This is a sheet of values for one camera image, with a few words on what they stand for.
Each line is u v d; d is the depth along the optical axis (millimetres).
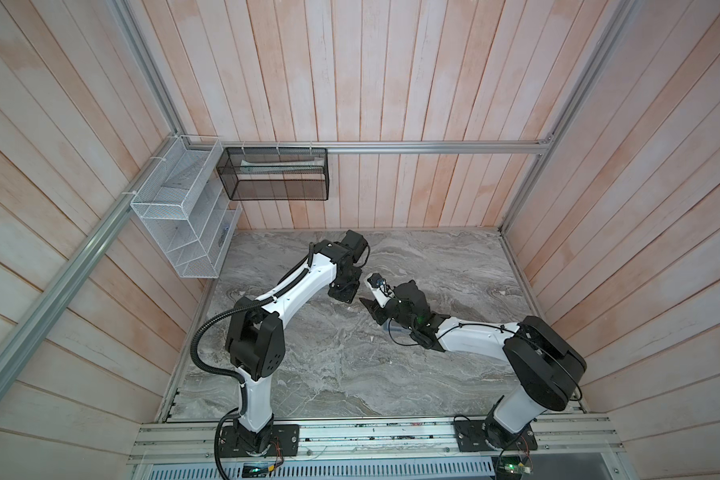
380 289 732
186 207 687
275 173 1073
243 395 548
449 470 700
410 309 675
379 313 772
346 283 730
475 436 736
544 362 456
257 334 489
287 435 756
